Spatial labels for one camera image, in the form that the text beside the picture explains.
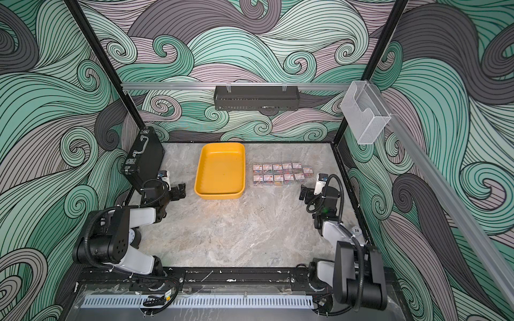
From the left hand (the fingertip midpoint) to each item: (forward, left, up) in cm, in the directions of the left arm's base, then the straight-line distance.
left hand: (173, 183), depth 94 cm
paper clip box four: (+5, -47, -4) cm, 47 cm away
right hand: (-4, -65, +4) cm, 65 cm away
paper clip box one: (+13, -52, -4) cm, 53 cm away
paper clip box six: (+10, -68, -4) cm, 69 cm away
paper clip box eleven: (+14, -41, -5) cm, 43 cm away
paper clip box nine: (+7, -57, -3) cm, 57 cm away
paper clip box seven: (+6, -62, -3) cm, 63 cm away
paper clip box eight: (+6, -52, -3) cm, 52 cm away
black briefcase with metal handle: (+5, +11, +12) cm, 17 cm away
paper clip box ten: (+15, -62, -4) cm, 64 cm away
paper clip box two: (+14, -57, -4) cm, 59 cm away
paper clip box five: (+6, -41, -4) cm, 42 cm away
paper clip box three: (+13, -46, -4) cm, 48 cm away
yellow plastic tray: (+10, -22, -3) cm, 24 cm away
